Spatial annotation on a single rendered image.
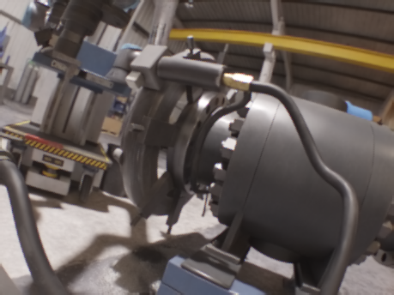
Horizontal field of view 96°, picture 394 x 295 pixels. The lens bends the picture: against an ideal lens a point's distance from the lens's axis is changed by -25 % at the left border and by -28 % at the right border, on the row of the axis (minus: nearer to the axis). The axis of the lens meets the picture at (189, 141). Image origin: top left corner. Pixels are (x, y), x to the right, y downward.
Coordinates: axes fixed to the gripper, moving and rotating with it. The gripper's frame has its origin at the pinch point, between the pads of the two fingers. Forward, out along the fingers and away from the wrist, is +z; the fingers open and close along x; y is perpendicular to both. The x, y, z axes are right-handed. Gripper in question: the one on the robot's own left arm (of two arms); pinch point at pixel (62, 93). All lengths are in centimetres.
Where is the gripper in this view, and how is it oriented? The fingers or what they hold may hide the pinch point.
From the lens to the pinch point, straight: 47.1
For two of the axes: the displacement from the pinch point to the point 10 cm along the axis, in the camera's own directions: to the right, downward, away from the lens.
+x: 5.7, 1.9, -8.0
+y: -7.5, -2.8, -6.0
